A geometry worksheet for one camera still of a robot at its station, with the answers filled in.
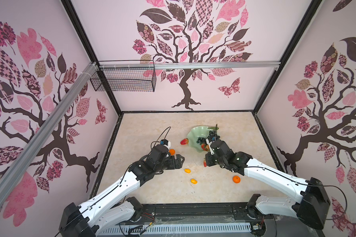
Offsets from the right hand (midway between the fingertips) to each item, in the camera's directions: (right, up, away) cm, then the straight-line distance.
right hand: (205, 154), depth 81 cm
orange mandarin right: (+18, -15, +2) cm, 24 cm away
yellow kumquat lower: (-6, -17, +3) cm, 18 cm away
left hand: (-15, -4, -5) cm, 17 cm away
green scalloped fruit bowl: (+1, +12, +22) cm, 25 cm away
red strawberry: (-11, +5, +19) cm, 22 cm away
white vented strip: (-16, -35, -11) cm, 40 cm away
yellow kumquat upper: (-10, -12, +7) cm, 17 cm away
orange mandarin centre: (-20, -1, +14) cm, 24 cm away
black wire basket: (-62, +54, +41) cm, 92 cm away
